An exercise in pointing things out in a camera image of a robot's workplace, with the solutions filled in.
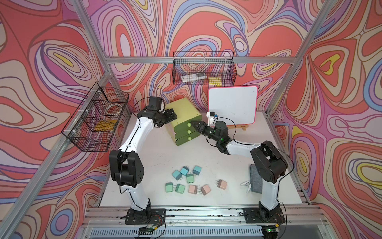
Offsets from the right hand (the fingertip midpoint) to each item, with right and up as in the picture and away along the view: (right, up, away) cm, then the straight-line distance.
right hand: (191, 126), depth 87 cm
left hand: (-11, +6, +1) cm, 12 cm away
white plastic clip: (+32, -32, -5) cm, 46 cm away
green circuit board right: (+38, -51, -16) cm, 65 cm away
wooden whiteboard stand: (+38, -1, +19) cm, 42 cm away
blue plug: (+3, -27, +1) cm, 27 cm away
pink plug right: (+17, -32, -5) cm, 37 cm away
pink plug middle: (+8, -35, -6) cm, 36 cm away
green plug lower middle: (-6, -34, -6) cm, 35 cm away
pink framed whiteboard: (+31, +14, +14) cm, 37 cm away
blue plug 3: (-8, -28, -1) cm, 30 cm away
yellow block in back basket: (+15, +29, +4) cm, 32 cm away
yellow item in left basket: (-42, +1, -15) cm, 45 cm away
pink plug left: (+1, -35, -7) cm, 35 cm away
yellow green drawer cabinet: (-6, -1, 0) cm, 6 cm away
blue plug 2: (-4, -26, +1) cm, 27 cm away
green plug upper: (-1, -30, -1) cm, 30 cm away
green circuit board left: (-22, -51, -16) cm, 57 cm away
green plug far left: (-13, -34, -4) cm, 37 cm away
